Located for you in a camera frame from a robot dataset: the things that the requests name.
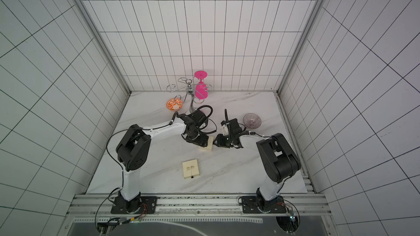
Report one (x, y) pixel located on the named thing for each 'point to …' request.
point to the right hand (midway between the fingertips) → (216, 139)
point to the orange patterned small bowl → (174, 104)
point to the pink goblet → (201, 88)
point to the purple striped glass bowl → (252, 121)
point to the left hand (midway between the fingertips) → (198, 145)
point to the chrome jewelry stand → (189, 87)
